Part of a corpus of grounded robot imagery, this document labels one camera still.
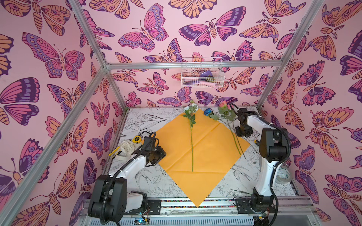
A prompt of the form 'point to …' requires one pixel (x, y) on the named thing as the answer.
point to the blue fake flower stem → (208, 112)
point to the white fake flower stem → (190, 110)
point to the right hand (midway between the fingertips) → (244, 133)
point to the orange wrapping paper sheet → (198, 152)
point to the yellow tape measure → (136, 139)
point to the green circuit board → (140, 221)
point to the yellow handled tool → (115, 152)
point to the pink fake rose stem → (226, 110)
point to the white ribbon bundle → (127, 148)
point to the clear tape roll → (282, 175)
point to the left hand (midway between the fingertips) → (166, 152)
